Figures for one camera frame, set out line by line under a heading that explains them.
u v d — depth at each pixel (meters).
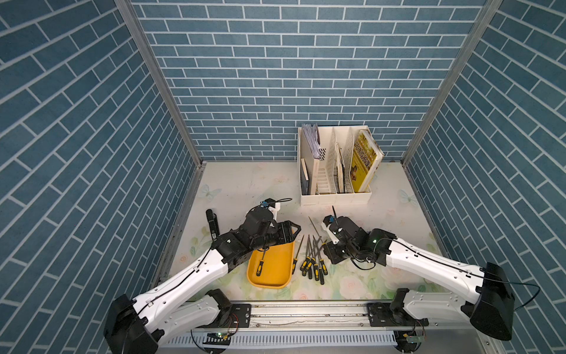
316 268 0.83
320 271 0.84
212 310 0.60
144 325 0.39
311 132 0.92
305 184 0.93
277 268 0.81
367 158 0.93
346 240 0.60
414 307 0.61
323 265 0.84
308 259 0.86
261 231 0.58
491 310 0.39
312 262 0.84
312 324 0.74
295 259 0.87
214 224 0.93
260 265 0.84
